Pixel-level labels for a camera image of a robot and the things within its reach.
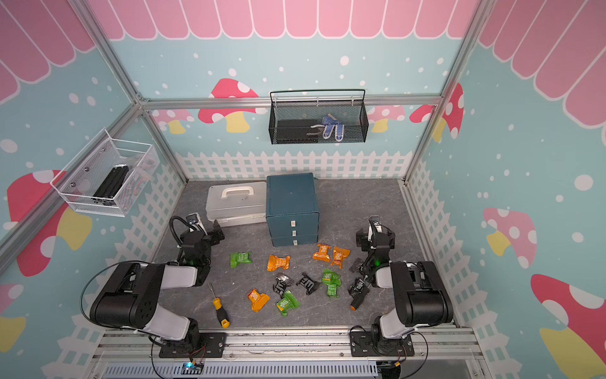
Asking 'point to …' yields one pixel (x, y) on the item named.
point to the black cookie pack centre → (308, 284)
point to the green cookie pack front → (289, 302)
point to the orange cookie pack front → (258, 300)
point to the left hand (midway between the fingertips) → (206, 226)
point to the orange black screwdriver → (356, 301)
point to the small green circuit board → (192, 368)
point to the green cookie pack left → (237, 258)
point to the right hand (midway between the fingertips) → (375, 228)
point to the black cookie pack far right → (355, 267)
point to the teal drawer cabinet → (292, 214)
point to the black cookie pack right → (356, 287)
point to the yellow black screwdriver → (220, 310)
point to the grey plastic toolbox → (236, 204)
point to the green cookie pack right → (332, 280)
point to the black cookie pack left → (282, 281)
